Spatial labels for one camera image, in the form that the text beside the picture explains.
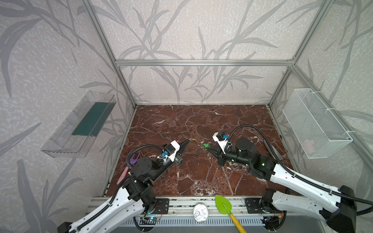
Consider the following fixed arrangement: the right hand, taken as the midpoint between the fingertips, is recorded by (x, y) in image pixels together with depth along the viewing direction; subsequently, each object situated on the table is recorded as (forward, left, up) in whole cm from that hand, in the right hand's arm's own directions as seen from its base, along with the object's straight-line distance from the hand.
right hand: (208, 143), depth 69 cm
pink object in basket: (+1, -52, -5) cm, 52 cm away
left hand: (-3, +9, +10) cm, 14 cm away
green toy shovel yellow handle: (-23, -9, -23) cm, 34 cm away
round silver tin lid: (-26, +4, -19) cm, 33 cm away
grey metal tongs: (+5, -44, -21) cm, 49 cm away
